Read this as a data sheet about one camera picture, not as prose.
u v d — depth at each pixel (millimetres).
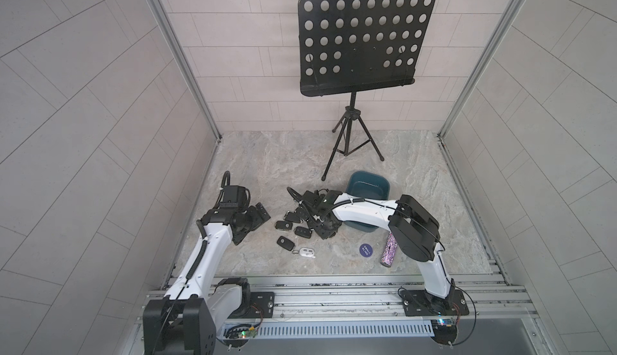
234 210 619
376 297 737
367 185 986
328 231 766
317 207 661
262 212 740
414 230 495
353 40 657
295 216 886
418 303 675
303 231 847
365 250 824
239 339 655
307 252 808
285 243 826
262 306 708
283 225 864
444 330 691
